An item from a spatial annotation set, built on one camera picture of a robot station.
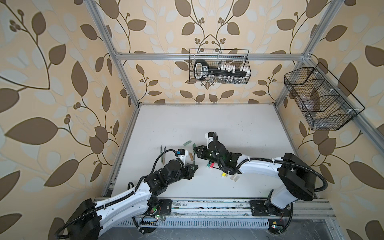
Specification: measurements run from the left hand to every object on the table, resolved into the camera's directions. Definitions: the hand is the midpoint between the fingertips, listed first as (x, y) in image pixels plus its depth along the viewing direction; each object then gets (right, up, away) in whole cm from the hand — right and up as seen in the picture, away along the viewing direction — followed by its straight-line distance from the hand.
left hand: (196, 166), depth 77 cm
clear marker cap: (+21, -9, +7) cm, 24 cm away
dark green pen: (-2, +1, +10) cm, 10 cm away
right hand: (-2, +8, +5) cm, 9 cm away
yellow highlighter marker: (+12, +1, -14) cm, 19 cm away
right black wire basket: (+64, +33, -4) cm, 72 cm away
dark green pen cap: (-1, +9, +5) cm, 11 cm away
